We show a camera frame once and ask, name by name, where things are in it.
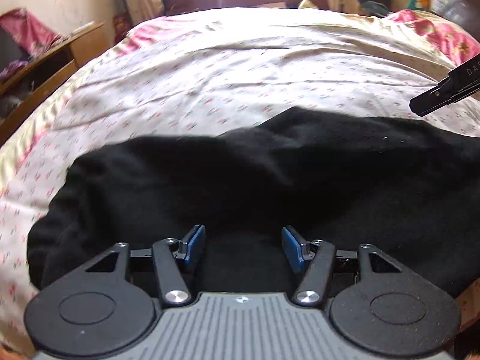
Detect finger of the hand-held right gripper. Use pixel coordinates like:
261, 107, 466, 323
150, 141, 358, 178
410, 77, 480, 117

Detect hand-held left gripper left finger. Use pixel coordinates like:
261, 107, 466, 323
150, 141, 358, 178
80, 224, 207, 306

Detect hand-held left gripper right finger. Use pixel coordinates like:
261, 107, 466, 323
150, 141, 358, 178
281, 226, 407, 306

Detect black pants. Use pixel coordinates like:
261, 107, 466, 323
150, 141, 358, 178
27, 106, 480, 301

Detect pink floral quilt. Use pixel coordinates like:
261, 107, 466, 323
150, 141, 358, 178
112, 7, 480, 102

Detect cherry print bed sheet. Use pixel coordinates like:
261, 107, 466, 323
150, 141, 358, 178
0, 7, 480, 349

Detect wooden cabinet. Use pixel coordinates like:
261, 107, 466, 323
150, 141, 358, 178
0, 22, 106, 139

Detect purple cloth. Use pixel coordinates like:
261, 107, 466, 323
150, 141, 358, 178
0, 60, 27, 79

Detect black television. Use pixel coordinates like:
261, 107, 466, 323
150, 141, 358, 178
0, 26, 31, 72

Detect pink floral cloth cover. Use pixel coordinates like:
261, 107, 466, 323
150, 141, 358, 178
0, 7, 64, 53

